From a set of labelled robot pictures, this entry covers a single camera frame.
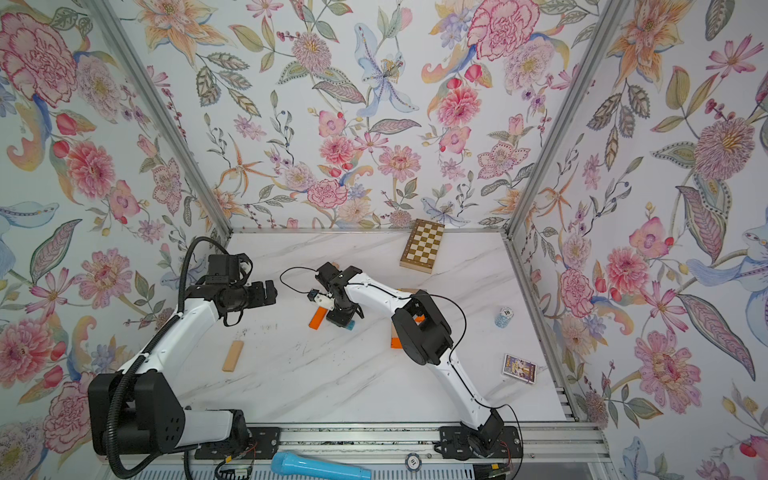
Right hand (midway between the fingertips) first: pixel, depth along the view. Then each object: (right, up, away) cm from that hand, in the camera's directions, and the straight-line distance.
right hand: (342, 314), depth 97 cm
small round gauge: (+21, -31, -25) cm, 45 cm away
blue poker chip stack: (+50, 0, -7) cm, 50 cm away
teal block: (+4, -3, -4) cm, 6 cm away
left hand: (-20, +9, -10) cm, 24 cm away
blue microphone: (-8, -29, -29) cm, 42 cm away
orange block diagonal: (-8, -1, -1) cm, 8 cm away
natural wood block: (-31, -11, -8) cm, 34 cm away
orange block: (+16, +1, -36) cm, 40 cm away
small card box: (+52, -13, -13) cm, 55 cm away
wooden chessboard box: (+28, +23, +17) cm, 40 cm away
